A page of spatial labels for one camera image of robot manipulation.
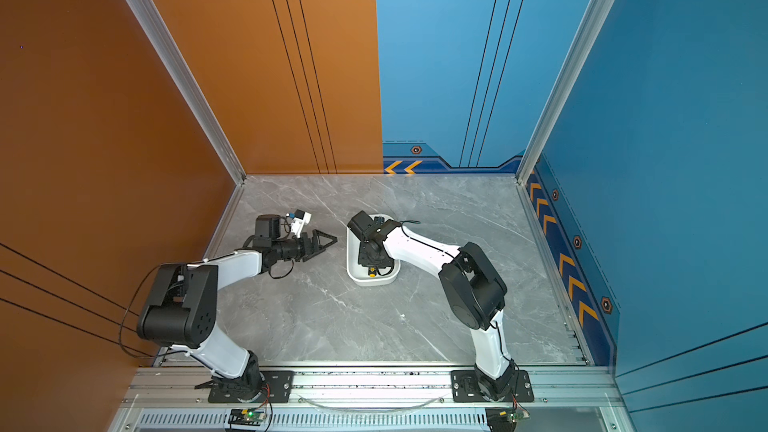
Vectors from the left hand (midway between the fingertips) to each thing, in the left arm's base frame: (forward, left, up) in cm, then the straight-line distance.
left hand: (331, 242), depth 90 cm
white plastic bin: (-6, -8, -9) cm, 13 cm away
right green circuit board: (-43, -46, -9) cm, 63 cm away
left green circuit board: (-43, +15, -10) cm, 46 cm away
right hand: (-4, -11, -4) cm, 12 cm away
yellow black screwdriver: (-8, -13, -3) cm, 16 cm away
